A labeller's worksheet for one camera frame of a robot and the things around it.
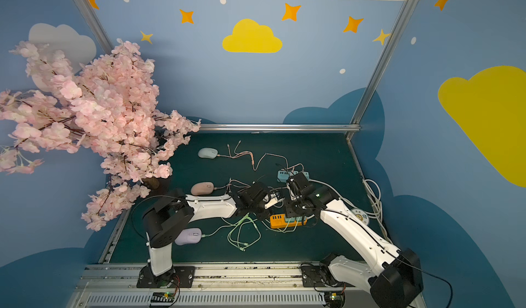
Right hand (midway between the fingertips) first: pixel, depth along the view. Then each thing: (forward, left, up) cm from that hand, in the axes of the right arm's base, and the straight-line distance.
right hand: (293, 206), depth 80 cm
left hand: (+5, +8, -9) cm, 13 cm away
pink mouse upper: (+11, +42, -10) cm, 45 cm away
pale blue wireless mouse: (+33, +45, -10) cm, 57 cm away
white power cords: (+17, -42, -16) cm, 48 cm away
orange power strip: (-3, +5, -10) cm, 11 cm away
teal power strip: (+20, +4, -10) cm, 23 cm away
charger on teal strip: (+19, -7, -6) cm, 21 cm away
